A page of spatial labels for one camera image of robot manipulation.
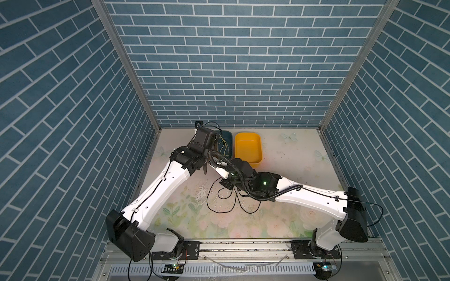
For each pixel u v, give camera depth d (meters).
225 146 1.02
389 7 0.71
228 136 1.11
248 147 1.08
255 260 0.72
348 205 0.43
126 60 0.86
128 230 0.38
